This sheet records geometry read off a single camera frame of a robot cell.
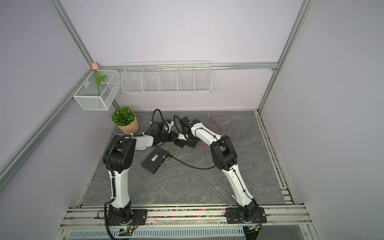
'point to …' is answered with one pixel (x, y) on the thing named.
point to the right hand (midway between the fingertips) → (194, 142)
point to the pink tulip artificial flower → (99, 79)
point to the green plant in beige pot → (126, 119)
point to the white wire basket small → (87, 95)
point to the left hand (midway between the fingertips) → (181, 136)
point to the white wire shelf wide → (167, 77)
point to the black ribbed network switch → (179, 142)
